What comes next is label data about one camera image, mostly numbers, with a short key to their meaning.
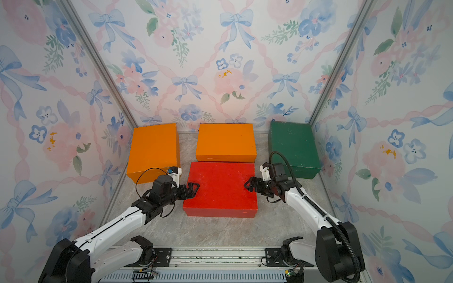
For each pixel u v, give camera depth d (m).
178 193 0.73
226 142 1.17
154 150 1.21
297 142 1.01
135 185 0.95
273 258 0.75
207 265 0.73
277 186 0.64
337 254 0.40
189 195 0.73
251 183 0.76
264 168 0.80
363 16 0.70
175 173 0.75
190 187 0.75
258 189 0.75
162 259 0.74
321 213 0.46
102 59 0.86
